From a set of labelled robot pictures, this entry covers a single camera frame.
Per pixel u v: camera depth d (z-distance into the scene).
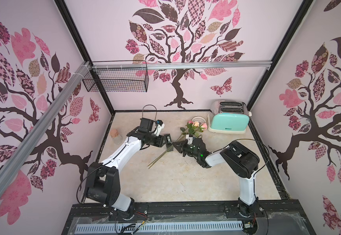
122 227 0.72
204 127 1.00
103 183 0.43
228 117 0.98
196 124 1.00
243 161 0.53
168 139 0.95
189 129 0.98
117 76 1.63
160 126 0.78
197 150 0.75
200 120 1.10
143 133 0.67
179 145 0.83
